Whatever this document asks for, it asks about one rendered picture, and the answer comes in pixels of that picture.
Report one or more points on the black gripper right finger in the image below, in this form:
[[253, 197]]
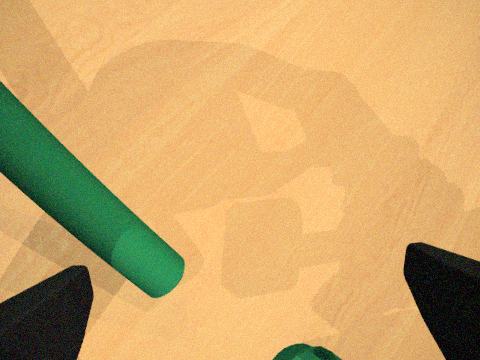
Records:
[[446, 288]]

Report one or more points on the green post with cap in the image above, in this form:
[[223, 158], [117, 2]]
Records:
[[287, 352]]

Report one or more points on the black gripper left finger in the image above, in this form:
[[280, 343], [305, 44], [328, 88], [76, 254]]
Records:
[[47, 321]]

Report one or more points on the green cup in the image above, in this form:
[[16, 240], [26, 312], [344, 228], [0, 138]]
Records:
[[315, 353]]

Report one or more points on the green cylindrical rod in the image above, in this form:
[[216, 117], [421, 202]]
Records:
[[42, 168]]

